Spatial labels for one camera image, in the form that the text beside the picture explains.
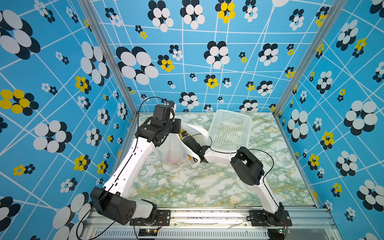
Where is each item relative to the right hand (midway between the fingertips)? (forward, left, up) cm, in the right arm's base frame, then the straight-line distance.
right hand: (183, 146), depth 97 cm
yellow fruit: (-1, -2, +15) cm, 15 cm away
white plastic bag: (-10, +3, +11) cm, 16 cm away
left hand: (-2, 0, +27) cm, 27 cm away
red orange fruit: (-11, +3, +6) cm, 13 cm away
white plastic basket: (+15, -33, -3) cm, 36 cm away
